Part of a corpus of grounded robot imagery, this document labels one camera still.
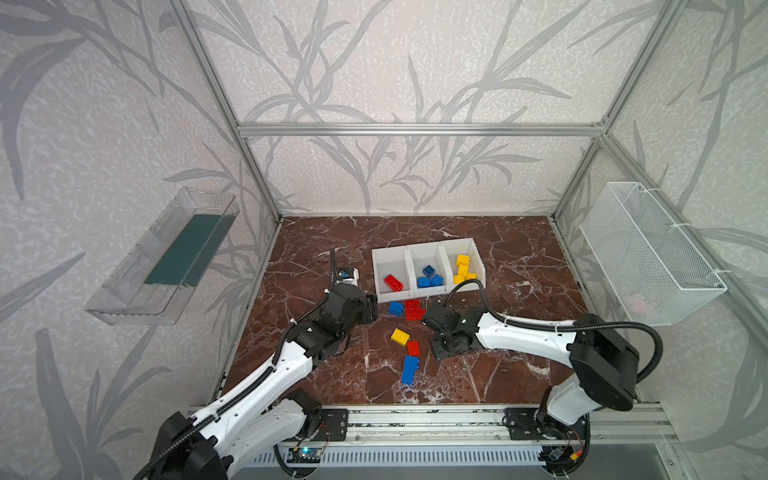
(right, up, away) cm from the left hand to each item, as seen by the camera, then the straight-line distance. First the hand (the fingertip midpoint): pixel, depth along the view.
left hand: (373, 290), depth 81 cm
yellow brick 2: (+29, +4, +20) cm, 35 cm away
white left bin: (+6, +6, +24) cm, 25 cm away
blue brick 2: (+6, -8, +13) cm, 16 cm away
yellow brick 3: (+7, -15, +6) cm, 18 cm away
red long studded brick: (+12, -10, +14) cm, 20 cm away
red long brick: (+5, -1, +18) cm, 19 cm away
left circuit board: (-16, -38, -10) cm, 42 cm away
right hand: (+18, -15, +5) cm, 24 cm away
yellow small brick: (+31, +1, +21) cm, 37 cm away
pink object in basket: (+65, -2, -8) cm, 66 cm away
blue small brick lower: (+15, 0, +19) cm, 24 cm away
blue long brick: (+10, -21, +2) cm, 24 cm away
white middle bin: (+19, +8, +25) cm, 32 cm away
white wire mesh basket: (+61, +7, -20) cm, 64 cm away
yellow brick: (+29, +7, +23) cm, 38 cm away
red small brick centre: (+11, -18, +4) cm, 21 cm away
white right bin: (+25, +11, +24) cm, 36 cm away
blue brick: (+17, +3, +21) cm, 27 cm away
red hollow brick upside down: (+11, -7, +13) cm, 18 cm away
